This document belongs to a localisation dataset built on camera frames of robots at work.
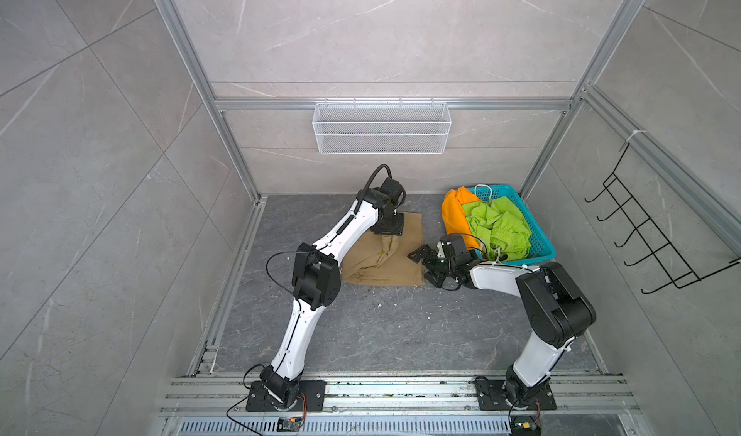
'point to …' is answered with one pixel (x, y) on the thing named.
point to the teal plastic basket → (541, 247)
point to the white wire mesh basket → (382, 128)
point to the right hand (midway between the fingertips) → (413, 261)
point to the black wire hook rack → (663, 254)
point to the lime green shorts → (501, 228)
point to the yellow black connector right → (520, 427)
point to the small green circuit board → (288, 423)
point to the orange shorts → (455, 221)
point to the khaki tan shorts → (383, 258)
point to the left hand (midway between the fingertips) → (398, 225)
